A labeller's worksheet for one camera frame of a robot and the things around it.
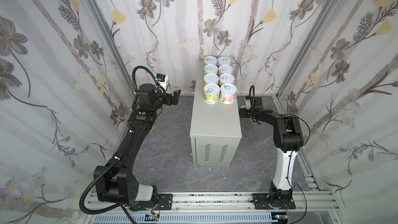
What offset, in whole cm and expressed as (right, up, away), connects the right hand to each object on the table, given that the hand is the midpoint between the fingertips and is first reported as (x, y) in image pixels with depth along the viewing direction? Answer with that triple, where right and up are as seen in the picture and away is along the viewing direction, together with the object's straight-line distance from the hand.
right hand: (243, 106), depth 107 cm
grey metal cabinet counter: (-23, -10, -45) cm, 52 cm away
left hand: (-45, +11, -31) cm, 56 cm away
